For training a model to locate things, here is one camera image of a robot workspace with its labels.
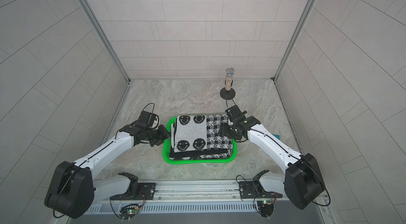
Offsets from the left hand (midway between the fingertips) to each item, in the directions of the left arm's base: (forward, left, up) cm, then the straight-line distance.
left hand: (174, 134), depth 84 cm
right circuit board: (-31, -44, -6) cm, 54 cm away
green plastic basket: (-9, +2, +2) cm, 9 cm away
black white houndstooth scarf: (-3, -12, +4) cm, 13 cm away
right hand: (0, -26, +3) cm, 26 cm away
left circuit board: (-33, +14, -4) cm, 36 cm away
